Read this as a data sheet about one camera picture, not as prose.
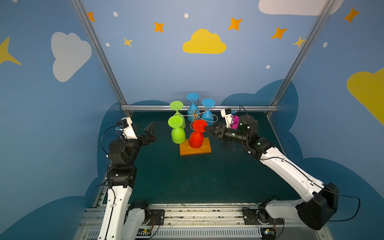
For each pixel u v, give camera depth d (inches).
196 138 30.0
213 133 25.5
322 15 28.4
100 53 33.2
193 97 33.0
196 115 30.8
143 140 23.3
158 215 29.3
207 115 33.0
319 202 15.1
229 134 24.5
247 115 22.9
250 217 29.4
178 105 31.4
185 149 38.6
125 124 21.4
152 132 23.8
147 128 23.8
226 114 25.9
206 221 29.0
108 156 18.3
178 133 31.0
